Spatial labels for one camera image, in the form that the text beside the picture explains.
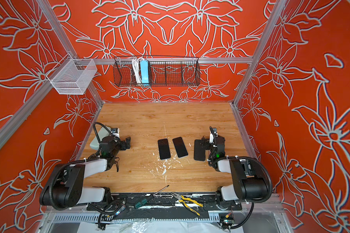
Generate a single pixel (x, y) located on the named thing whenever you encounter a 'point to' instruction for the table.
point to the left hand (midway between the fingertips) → (122, 136)
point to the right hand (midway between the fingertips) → (211, 134)
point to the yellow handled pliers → (181, 198)
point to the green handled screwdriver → (142, 202)
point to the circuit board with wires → (227, 222)
